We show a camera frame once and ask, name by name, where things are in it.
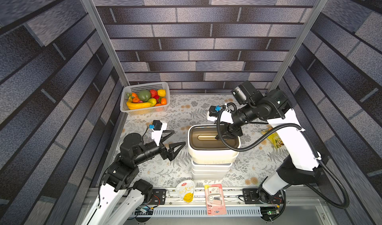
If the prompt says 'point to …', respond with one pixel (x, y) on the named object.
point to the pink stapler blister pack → (214, 199)
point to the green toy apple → (152, 100)
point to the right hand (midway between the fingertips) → (215, 127)
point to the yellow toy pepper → (161, 92)
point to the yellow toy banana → (132, 105)
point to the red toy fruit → (153, 93)
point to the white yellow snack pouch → (185, 190)
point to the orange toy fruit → (163, 101)
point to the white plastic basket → (145, 98)
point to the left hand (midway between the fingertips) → (179, 138)
